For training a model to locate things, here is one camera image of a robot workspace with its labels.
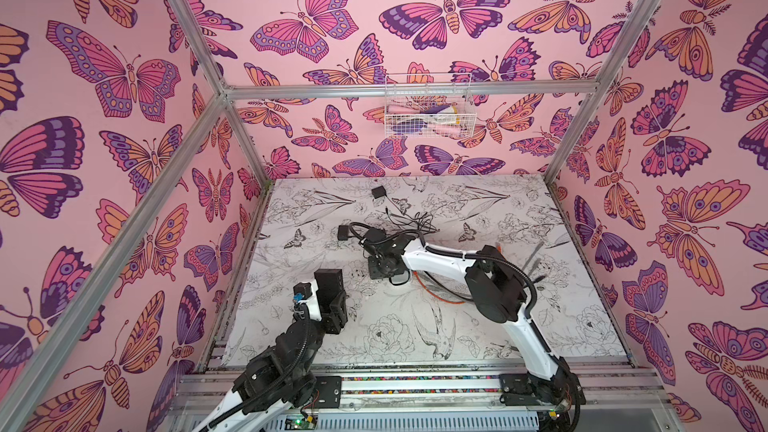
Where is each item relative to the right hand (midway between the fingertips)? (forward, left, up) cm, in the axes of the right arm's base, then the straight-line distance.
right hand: (376, 268), depth 95 cm
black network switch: (-14, +10, +17) cm, 24 cm away
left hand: (-14, +9, +14) cm, 22 cm away
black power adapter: (+14, +12, 0) cm, 18 cm away
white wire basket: (+40, -17, +33) cm, 54 cm away
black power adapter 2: (+33, +1, 0) cm, 33 cm away
